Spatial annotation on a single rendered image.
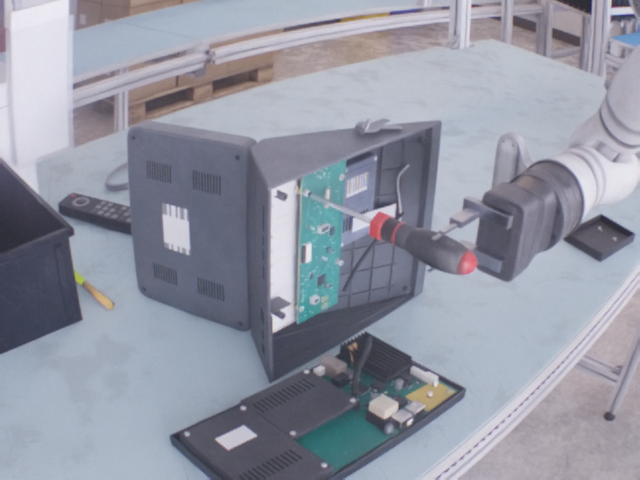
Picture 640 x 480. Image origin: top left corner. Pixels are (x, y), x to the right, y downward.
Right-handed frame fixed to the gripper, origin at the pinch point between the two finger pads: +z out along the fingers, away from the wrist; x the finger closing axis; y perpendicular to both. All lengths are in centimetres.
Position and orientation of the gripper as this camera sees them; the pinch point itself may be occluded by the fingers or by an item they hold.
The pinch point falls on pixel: (432, 255)
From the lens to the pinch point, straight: 59.2
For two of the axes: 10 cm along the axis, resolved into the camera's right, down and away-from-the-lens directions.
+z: -6.6, 2.9, -6.9
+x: -0.6, 9.0, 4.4
